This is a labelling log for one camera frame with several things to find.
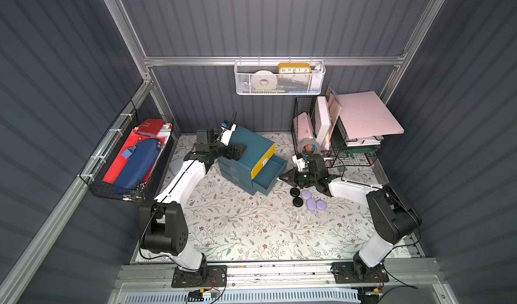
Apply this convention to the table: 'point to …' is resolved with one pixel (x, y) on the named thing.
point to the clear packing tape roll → (308, 140)
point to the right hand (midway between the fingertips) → (284, 180)
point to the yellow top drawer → (264, 160)
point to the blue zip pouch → (138, 164)
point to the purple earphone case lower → (311, 204)
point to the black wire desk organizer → (344, 152)
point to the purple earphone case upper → (306, 194)
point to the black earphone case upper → (295, 192)
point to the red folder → (120, 162)
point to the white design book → (323, 124)
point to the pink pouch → (303, 128)
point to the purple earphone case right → (321, 205)
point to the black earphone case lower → (297, 202)
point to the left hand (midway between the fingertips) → (238, 142)
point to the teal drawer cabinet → (239, 171)
